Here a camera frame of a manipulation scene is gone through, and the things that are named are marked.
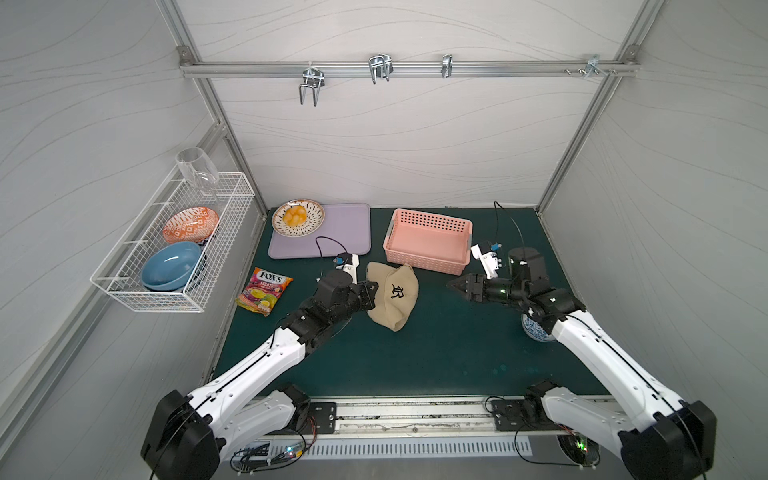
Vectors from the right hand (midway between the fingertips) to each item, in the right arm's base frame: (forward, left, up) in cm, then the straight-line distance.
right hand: (453, 283), depth 75 cm
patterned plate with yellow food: (+37, +55, -17) cm, 69 cm away
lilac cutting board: (+32, +35, -17) cm, 51 cm away
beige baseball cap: (+2, +14, -8) cm, 17 cm away
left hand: (0, +19, -2) cm, 19 cm away
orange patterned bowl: (+6, +64, +14) cm, 66 cm away
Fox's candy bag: (+6, +58, -18) cm, 61 cm away
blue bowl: (-7, +63, +15) cm, 65 cm away
